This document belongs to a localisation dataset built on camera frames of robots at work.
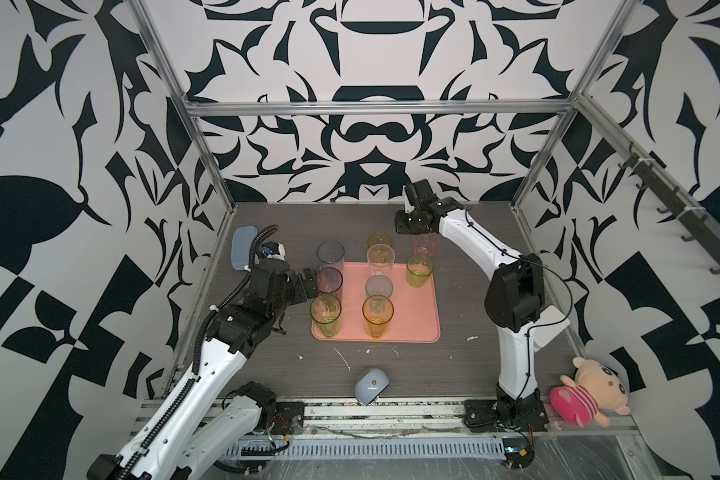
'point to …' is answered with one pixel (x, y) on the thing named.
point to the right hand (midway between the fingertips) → (400, 221)
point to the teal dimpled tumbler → (379, 285)
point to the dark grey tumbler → (329, 279)
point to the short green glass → (419, 269)
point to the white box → (544, 334)
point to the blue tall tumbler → (331, 254)
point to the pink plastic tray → (416, 310)
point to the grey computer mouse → (371, 384)
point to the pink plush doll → (596, 389)
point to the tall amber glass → (377, 311)
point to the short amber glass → (376, 238)
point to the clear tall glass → (380, 260)
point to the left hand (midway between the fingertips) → (300, 271)
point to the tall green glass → (326, 311)
